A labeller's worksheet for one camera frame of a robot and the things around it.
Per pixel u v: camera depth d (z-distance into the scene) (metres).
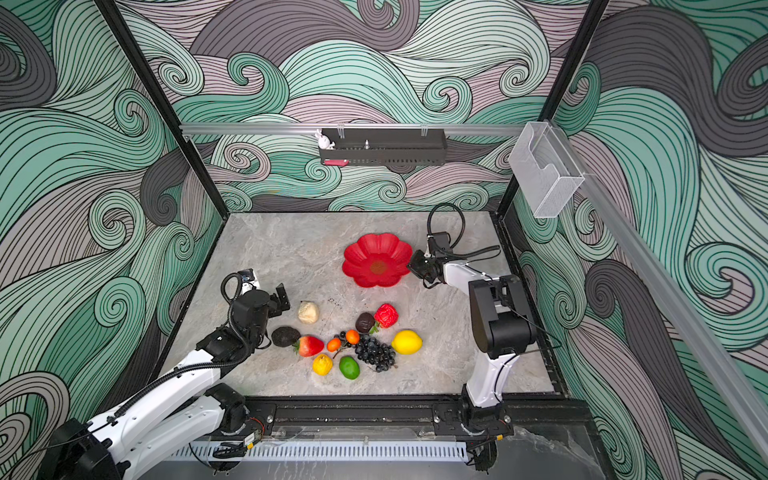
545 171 0.78
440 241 0.77
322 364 0.78
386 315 0.86
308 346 0.81
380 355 0.81
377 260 1.08
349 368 0.79
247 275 0.69
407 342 0.83
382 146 0.94
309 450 0.70
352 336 0.81
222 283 0.69
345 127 0.93
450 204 0.88
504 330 0.49
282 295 0.75
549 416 0.75
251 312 0.60
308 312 0.87
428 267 0.88
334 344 0.83
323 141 0.85
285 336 0.83
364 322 0.86
